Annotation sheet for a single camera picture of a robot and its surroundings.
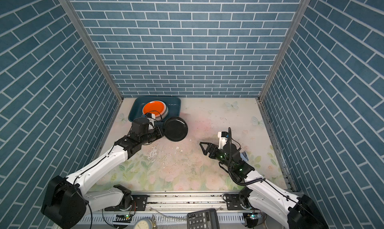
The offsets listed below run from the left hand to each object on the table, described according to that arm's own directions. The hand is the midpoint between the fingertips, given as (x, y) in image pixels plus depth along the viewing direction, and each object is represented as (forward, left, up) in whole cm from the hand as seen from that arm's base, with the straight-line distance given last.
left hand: (168, 128), depth 81 cm
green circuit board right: (-40, -42, -19) cm, 61 cm away
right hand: (-9, -19, -2) cm, 21 cm away
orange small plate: (+27, +14, -13) cm, 33 cm away
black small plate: (+1, -4, -3) cm, 5 cm away
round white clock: (-41, +9, -14) cm, 44 cm away
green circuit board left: (-38, +21, -21) cm, 49 cm away
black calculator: (-40, -19, -15) cm, 47 cm away
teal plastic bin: (+34, +2, -16) cm, 38 cm away
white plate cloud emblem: (+19, +9, -14) cm, 25 cm away
